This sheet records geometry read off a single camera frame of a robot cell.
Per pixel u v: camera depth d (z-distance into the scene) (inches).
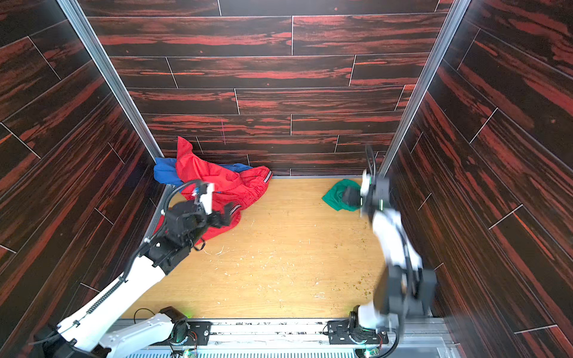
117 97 34.0
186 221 20.7
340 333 28.8
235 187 42.1
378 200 25.1
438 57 30.1
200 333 29.0
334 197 41.5
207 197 24.5
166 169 42.1
